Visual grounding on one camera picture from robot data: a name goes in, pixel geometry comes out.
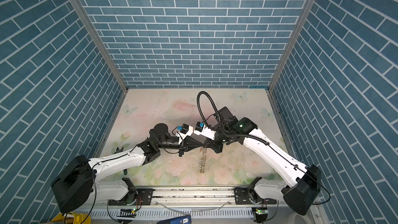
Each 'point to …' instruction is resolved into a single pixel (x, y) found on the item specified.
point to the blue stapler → (186, 219)
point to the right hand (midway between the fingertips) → (206, 144)
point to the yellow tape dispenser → (74, 218)
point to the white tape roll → (291, 219)
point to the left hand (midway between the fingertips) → (203, 148)
